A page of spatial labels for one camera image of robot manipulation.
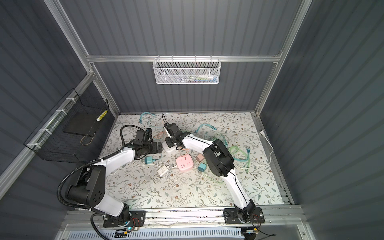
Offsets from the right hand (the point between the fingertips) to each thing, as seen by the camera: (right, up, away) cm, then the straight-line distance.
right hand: (171, 140), depth 99 cm
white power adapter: (-3, -17, -13) cm, 21 cm away
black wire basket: (-43, +6, -27) cm, 51 cm away
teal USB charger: (+20, -16, -10) cm, 28 cm away
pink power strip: (+10, -13, -8) cm, 18 cm away
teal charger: (-13, -12, -8) cm, 19 cm away
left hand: (-9, -3, -6) cm, 12 cm away
